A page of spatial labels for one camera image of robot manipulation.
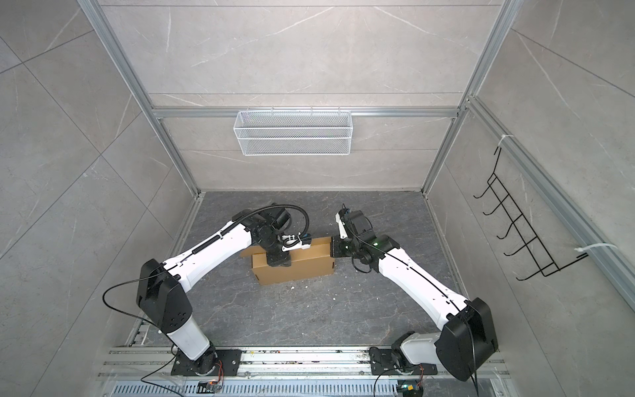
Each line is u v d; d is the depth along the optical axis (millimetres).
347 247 673
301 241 712
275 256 728
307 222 673
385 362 733
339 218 746
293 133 1005
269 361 750
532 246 644
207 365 671
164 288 428
